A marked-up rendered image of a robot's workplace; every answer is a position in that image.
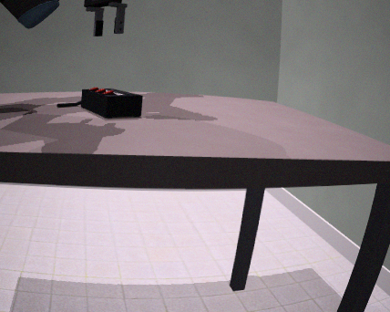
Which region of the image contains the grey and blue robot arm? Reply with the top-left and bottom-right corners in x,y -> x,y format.
0,0 -> 59,28

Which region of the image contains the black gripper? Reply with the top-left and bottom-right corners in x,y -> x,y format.
84,0 -> 128,36

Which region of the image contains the black power strip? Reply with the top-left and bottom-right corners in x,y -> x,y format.
57,88 -> 143,119

